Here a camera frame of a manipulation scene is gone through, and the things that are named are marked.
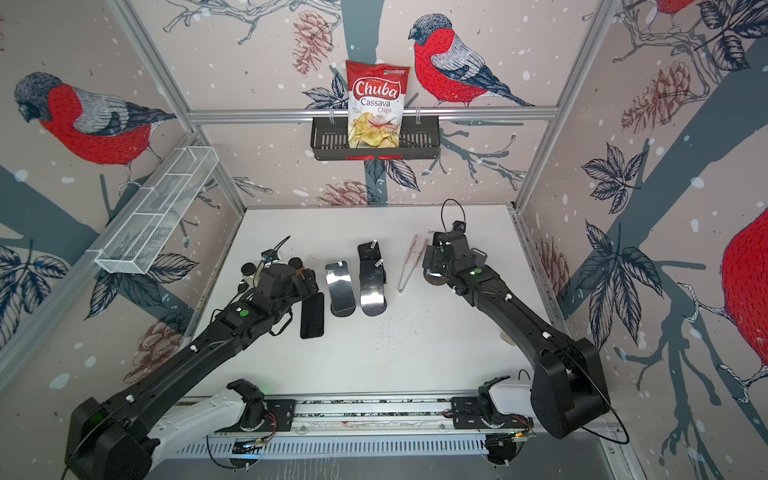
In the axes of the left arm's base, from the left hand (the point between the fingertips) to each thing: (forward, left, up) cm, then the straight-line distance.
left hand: (301, 277), depth 80 cm
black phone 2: (+2, -9, -9) cm, 13 cm away
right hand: (+7, -39, -1) cm, 39 cm away
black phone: (-4, 0, -17) cm, 17 cm away
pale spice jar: (+8, +21, -9) cm, 24 cm away
